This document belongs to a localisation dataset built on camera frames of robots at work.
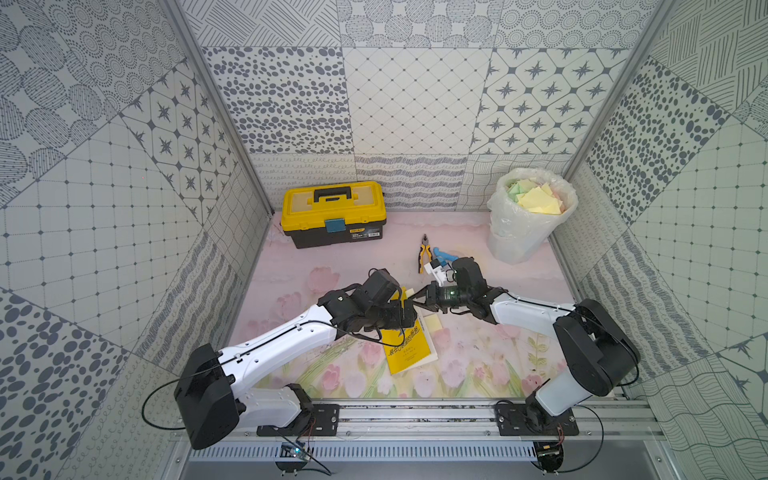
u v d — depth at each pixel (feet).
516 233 2.89
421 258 3.42
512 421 2.40
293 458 2.29
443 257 3.44
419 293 2.68
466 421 2.49
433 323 2.83
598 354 1.48
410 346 2.68
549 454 2.38
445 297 2.50
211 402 1.24
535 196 2.84
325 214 3.23
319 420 2.41
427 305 2.55
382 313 2.10
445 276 2.68
